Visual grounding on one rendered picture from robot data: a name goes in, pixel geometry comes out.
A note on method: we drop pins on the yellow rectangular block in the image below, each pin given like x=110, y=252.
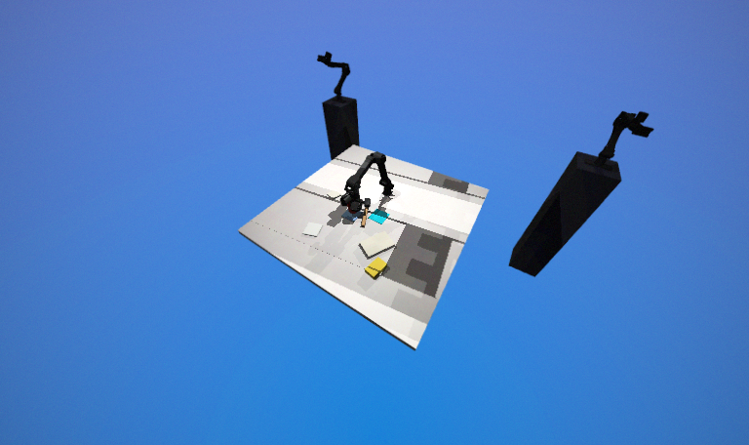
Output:
x=376, y=268

